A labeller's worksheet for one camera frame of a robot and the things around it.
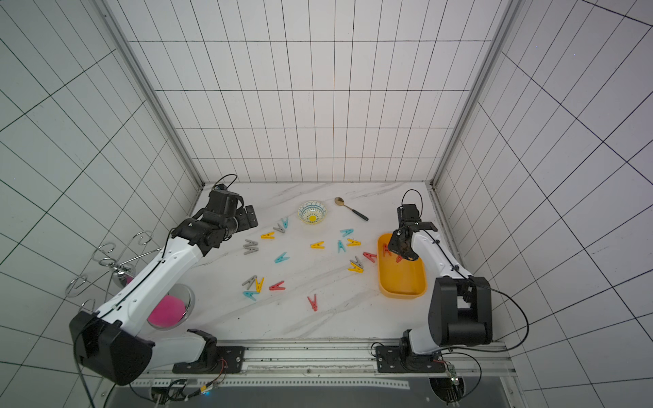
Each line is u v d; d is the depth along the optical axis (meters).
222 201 0.58
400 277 0.88
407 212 0.71
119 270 0.61
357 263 0.93
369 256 0.95
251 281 0.88
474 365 0.73
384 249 0.98
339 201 1.13
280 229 1.03
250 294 0.85
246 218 0.71
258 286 0.87
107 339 0.37
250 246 0.97
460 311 0.43
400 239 0.64
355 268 0.92
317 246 0.98
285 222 1.06
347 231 1.03
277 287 0.87
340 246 0.98
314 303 0.83
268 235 1.00
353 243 0.98
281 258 0.95
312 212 1.07
